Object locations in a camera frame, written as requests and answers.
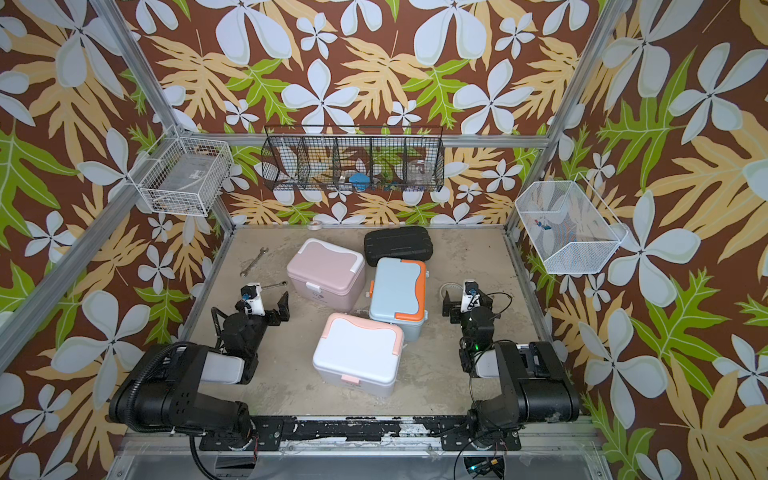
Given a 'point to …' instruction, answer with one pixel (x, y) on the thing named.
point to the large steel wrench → (263, 250)
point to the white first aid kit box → (359, 356)
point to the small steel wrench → (282, 283)
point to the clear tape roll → (315, 225)
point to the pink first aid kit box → (328, 272)
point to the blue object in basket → (360, 181)
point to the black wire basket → (346, 158)
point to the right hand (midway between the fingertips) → (463, 290)
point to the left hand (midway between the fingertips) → (271, 289)
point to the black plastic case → (407, 243)
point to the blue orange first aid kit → (398, 295)
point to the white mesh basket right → (567, 225)
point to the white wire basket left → (185, 176)
